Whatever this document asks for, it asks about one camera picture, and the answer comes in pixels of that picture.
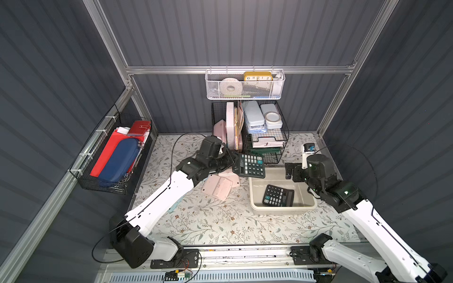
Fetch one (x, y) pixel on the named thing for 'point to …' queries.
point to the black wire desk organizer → (271, 144)
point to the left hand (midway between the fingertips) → (241, 158)
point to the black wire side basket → (121, 122)
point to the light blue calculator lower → (170, 210)
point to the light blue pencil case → (253, 117)
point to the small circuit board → (173, 276)
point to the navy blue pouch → (120, 163)
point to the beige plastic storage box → (303, 201)
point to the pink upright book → (230, 118)
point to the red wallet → (140, 128)
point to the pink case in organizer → (219, 130)
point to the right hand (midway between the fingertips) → (301, 168)
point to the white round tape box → (273, 120)
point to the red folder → (115, 139)
